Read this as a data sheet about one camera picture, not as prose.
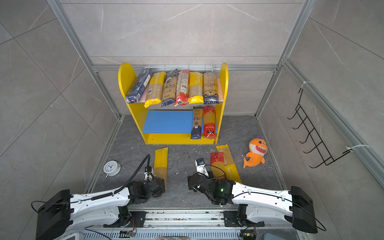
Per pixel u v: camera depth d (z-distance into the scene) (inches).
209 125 35.7
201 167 25.6
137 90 27.4
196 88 28.7
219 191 20.3
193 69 35.5
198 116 38.3
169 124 38.5
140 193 23.1
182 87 27.9
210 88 28.5
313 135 27.0
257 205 17.9
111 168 34.6
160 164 35.5
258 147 36.2
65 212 16.3
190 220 29.4
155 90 28.1
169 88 28.5
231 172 34.4
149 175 28.7
